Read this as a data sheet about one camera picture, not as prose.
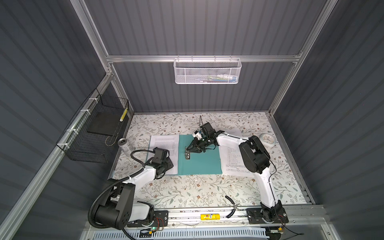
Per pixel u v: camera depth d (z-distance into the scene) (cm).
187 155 96
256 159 58
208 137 82
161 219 72
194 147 87
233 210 75
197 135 94
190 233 71
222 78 92
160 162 71
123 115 81
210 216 72
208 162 91
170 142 103
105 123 77
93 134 73
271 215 64
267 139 102
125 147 87
